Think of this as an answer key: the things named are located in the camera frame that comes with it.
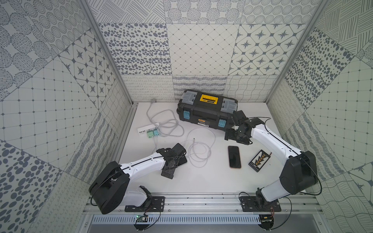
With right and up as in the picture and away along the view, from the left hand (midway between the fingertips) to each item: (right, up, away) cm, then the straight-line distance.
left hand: (176, 160), depth 87 cm
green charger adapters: (-19, +15, +14) cm, 28 cm away
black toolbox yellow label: (+20, +31, +7) cm, 38 cm away
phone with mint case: (+4, +6, -15) cm, 17 cm away
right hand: (+35, +12, -1) cm, 37 cm away
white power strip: (-20, +19, +14) cm, 31 cm away
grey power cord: (-9, +22, +18) cm, 29 cm away
